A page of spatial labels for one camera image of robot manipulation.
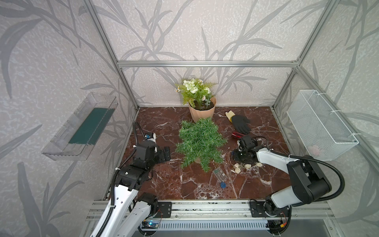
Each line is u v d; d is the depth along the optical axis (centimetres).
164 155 64
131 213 57
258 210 73
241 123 108
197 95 92
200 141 69
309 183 44
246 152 70
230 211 75
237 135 100
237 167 87
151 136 63
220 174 85
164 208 74
